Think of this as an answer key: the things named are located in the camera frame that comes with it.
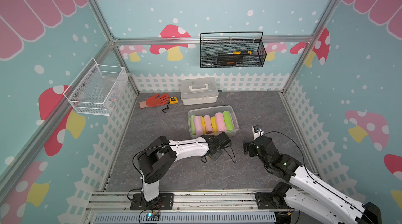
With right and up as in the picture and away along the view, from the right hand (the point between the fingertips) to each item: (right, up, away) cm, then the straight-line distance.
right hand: (251, 139), depth 80 cm
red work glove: (-63, +21, +36) cm, 75 cm away
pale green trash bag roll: (-32, +5, +16) cm, 36 cm away
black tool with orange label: (-10, +43, +7) cm, 45 cm away
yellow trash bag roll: (-25, +5, +17) cm, 31 cm away
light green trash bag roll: (-10, +7, +14) cm, 19 cm away
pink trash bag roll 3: (-14, +5, +12) cm, 19 cm away
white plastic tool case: (-28, +28, +24) cm, 47 cm away
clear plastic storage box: (-20, +14, +25) cm, 35 cm away
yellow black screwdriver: (-4, +49, +12) cm, 50 cm away
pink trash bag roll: (-28, +5, +12) cm, 31 cm away
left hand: (-21, -9, +9) cm, 24 cm away
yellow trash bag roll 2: (-19, +6, +15) cm, 25 cm away
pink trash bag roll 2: (-21, +4, +14) cm, 26 cm away
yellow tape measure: (-47, +22, +33) cm, 62 cm away
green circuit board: (-49, -35, -7) cm, 60 cm away
